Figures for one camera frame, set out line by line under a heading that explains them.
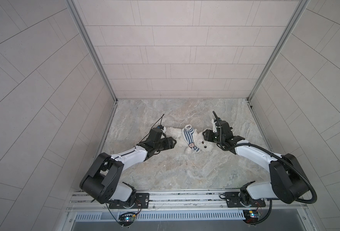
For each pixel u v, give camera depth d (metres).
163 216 0.68
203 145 0.81
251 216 0.68
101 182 0.42
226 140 0.66
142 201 0.71
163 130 0.81
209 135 0.77
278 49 0.87
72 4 0.70
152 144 0.68
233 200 0.71
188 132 0.86
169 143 0.76
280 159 0.45
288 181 0.42
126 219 0.65
